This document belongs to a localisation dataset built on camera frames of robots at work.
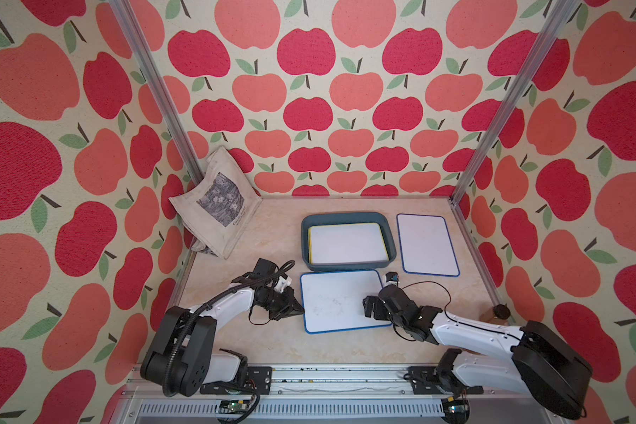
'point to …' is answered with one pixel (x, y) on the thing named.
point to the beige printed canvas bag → (215, 212)
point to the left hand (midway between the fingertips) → (306, 315)
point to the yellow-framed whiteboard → (347, 243)
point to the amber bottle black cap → (502, 311)
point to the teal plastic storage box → (348, 218)
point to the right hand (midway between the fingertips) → (372, 308)
